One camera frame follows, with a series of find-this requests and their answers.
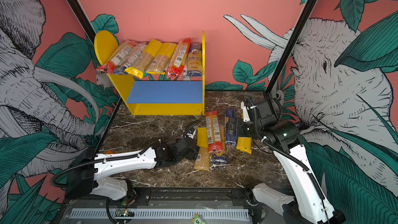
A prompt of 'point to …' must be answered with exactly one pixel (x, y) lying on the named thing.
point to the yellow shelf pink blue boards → (154, 97)
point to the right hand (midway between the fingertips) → (234, 124)
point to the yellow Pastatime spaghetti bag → (244, 144)
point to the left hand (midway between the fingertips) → (195, 145)
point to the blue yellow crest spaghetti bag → (219, 160)
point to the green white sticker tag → (197, 220)
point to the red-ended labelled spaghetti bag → (215, 132)
